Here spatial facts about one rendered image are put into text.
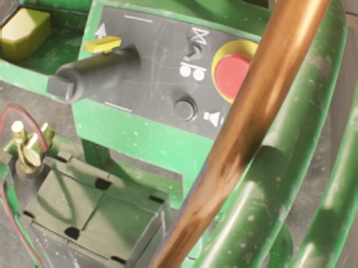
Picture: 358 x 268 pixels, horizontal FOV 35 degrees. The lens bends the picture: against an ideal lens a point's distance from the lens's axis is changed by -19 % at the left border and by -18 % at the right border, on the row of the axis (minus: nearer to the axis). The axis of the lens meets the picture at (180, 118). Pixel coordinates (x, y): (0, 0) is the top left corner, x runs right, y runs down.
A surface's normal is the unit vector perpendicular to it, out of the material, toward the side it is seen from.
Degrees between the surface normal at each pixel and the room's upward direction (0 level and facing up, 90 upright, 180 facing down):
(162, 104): 58
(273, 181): 9
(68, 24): 90
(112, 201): 0
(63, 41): 0
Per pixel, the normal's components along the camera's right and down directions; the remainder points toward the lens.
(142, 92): -0.36, 0.20
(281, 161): 0.12, -0.63
